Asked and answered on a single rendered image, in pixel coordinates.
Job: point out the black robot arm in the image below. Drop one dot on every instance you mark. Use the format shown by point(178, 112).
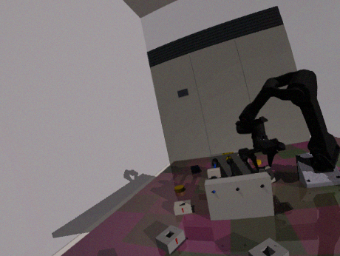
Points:
point(301, 91)

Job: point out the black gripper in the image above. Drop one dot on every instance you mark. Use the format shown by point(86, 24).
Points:
point(249, 153)

